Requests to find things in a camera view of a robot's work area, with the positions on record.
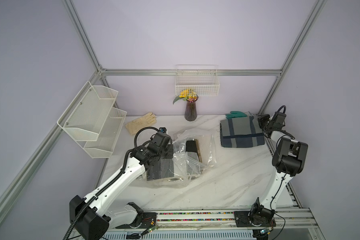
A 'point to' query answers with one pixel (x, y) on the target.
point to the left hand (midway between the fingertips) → (167, 151)
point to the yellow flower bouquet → (187, 94)
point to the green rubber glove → (235, 114)
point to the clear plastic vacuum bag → (187, 170)
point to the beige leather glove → (148, 119)
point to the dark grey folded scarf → (163, 168)
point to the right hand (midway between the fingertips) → (258, 117)
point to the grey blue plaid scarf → (243, 132)
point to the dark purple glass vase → (190, 111)
